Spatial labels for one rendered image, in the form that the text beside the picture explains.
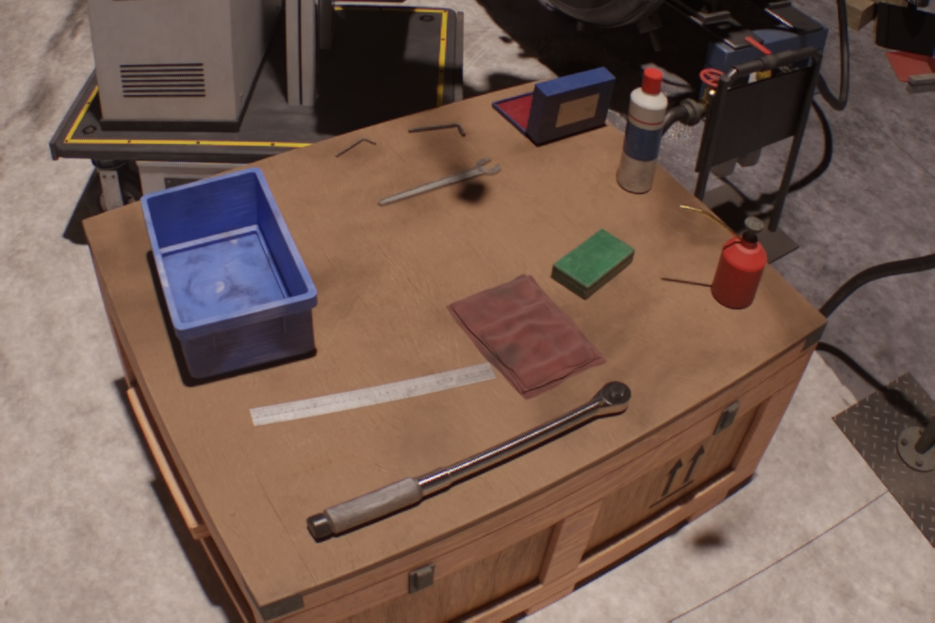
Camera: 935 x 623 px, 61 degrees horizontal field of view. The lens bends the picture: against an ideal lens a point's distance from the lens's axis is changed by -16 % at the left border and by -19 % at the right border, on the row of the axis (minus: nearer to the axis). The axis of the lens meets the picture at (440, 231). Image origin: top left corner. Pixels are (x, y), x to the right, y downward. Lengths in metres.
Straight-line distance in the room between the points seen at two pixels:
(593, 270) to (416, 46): 1.03
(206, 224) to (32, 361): 0.74
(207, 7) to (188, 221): 0.56
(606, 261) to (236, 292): 0.55
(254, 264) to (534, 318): 0.43
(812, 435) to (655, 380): 0.74
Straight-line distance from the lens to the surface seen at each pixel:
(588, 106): 1.73
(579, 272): 1.42
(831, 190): 2.71
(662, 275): 1.49
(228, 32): 1.90
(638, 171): 1.61
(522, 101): 1.83
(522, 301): 1.39
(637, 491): 1.47
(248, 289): 1.41
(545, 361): 1.30
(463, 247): 1.48
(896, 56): 3.78
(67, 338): 2.09
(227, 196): 1.45
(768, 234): 2.43
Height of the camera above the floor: 1.44
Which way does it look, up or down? 40 degrees down
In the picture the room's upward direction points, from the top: 3 degrees clockwise
